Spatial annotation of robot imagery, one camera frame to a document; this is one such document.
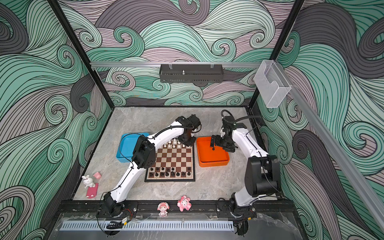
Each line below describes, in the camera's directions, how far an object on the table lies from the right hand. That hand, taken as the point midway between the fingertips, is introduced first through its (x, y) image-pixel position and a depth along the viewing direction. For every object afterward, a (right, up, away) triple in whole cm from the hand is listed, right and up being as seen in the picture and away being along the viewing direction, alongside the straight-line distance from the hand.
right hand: (218, 147), depth 87 cm
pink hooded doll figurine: (-30, -26, -15) cm, 43 cm away
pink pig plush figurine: (-20, -25, -15) cm, 35 cm away
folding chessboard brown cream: (-26, -10, +3) cm, 28 cm away
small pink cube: (-70, -16, -4) cm, 72 cm away
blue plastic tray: (-59, -1, +11) cm, 60 cm away
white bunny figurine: (-70, -16, -11) cm, 73 cm away
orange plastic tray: (-6, -7, +5) cm, 11 cm away
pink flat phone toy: (-70, -22, -9) cm, 74 cm away
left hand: (-17, 0, +8) cm, 19 cm away
